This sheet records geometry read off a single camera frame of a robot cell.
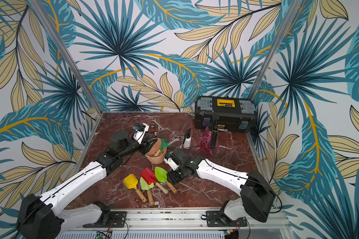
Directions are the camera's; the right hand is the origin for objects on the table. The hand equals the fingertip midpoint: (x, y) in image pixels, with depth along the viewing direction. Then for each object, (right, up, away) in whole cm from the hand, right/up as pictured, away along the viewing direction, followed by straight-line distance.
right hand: (167, 185), depth 77 cm
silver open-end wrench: (-13, +36, +37) cm, 53 cm away
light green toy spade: (-12, -3, +6) cm, 14 cm away
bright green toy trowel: (-4, +1, +11) cm, 12 cm away
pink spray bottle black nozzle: (+26, +25, +12) cm, 38 cm away
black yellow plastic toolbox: (+42, +39, +18) cm, 60 cm away
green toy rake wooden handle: (-3, +20, +11) cm, 23 cm away
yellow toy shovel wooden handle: (-21, -1, +7) cm, 22 cm away
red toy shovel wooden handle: (-12, +1, +11) cm, 16 cm away
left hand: (-7, +24, -1) cm, 25 cm away
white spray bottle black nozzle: (+11, +21, +15) cm, 28 cm away
